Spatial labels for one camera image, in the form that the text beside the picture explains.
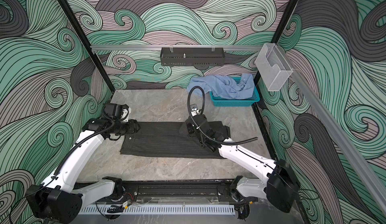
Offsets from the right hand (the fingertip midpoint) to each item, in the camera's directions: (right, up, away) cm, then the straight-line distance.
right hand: (191, 117), depth 78 cm
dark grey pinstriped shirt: (-18, -16, +16) cm, 29 cm away
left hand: (-29, -5, -1) cm, 30 cm away
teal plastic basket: (+38, +8, +26) cm, 46 cm away
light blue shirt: (+26, +19, +34) cm, 47 cm away
